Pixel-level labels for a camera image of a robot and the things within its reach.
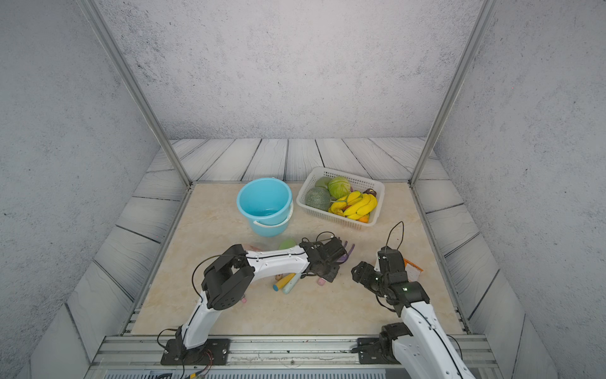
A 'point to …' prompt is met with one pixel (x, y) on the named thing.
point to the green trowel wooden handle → (285, 244)
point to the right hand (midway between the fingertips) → (360, 273)
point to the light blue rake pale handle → (287, 289)
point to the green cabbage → (338, 187)
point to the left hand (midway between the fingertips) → (336, 275)
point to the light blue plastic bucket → (268, 202)
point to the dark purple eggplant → (370, 191)
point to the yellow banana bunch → (355, 206)
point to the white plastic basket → (358, 183)
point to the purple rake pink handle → (322, 281)
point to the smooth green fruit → (323, 181)
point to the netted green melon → (319, 197)
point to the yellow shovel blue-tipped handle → (283, 282)
